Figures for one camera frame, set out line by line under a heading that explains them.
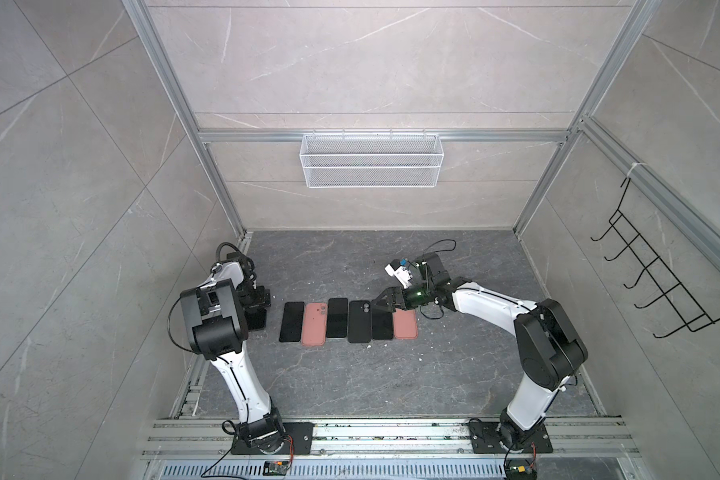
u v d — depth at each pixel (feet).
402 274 2.68
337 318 3.14
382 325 3.04
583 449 2.39
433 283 2.39
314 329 3.06
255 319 3.03
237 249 2.97
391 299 2.50
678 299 1.98
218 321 1.79
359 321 3.05
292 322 3.18
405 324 3.04
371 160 3.28
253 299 2.89
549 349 1.56
